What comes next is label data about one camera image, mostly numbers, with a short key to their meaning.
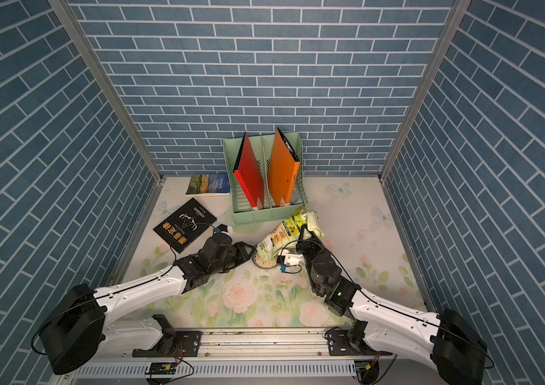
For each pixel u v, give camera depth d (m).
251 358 0.72
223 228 0.78
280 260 0.71
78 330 0.40
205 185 1.16
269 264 0.87
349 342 0.65
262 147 1.02
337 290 0.59
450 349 0.41
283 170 0.87
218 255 0.65
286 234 0.73
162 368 0.72
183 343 0.73
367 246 0.97
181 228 0.98
